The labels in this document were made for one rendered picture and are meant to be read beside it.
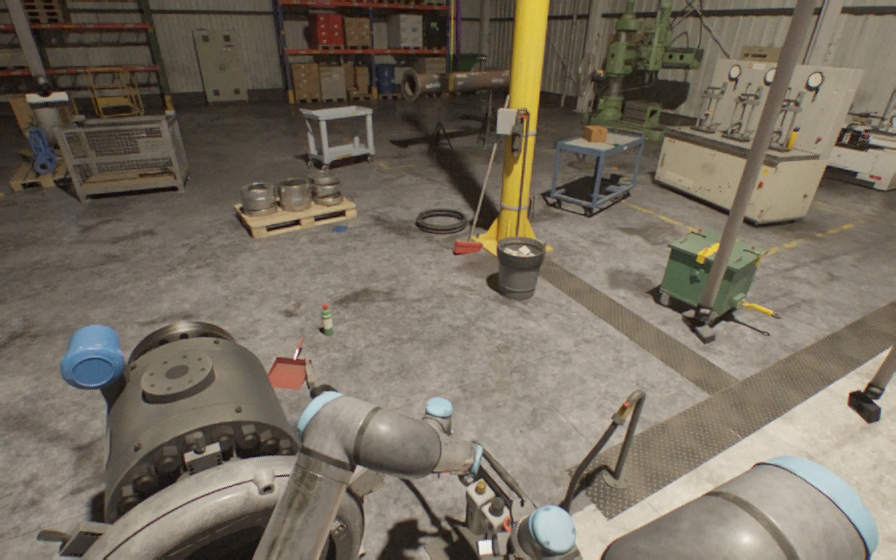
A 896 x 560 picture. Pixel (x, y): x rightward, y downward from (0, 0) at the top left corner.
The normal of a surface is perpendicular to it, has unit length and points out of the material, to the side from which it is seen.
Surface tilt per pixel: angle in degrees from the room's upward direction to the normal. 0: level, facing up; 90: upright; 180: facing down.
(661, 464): 0
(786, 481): 13
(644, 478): 0
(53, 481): 0
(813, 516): 18
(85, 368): 90
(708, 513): 31
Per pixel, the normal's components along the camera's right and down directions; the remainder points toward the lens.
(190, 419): 0.03, -0.88
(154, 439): -0.26, -0.74
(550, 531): 0.15, -0.68
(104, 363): 0.55, 0.41
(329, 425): -0.20, -0.47
